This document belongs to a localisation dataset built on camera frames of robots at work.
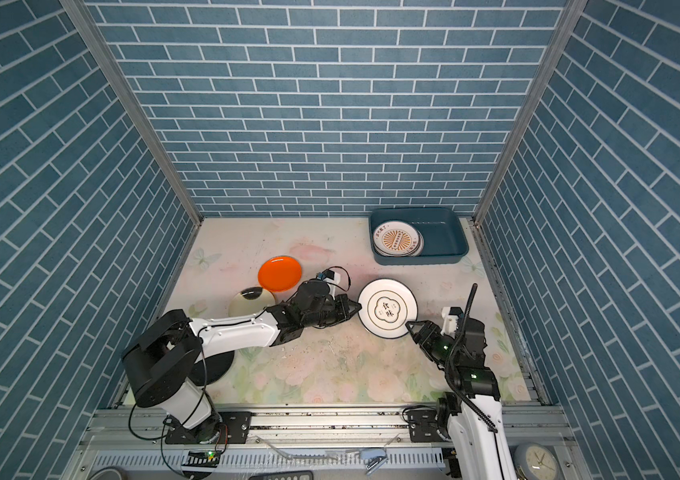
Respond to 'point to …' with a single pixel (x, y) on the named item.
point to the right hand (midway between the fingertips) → (408, 325)
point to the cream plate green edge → (250, 301)
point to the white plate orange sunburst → (396, 237)
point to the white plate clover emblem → (387, 305)
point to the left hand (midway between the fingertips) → (364, 308)
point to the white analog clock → (537, 462)
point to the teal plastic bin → (446, 233)
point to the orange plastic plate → (279, 273)
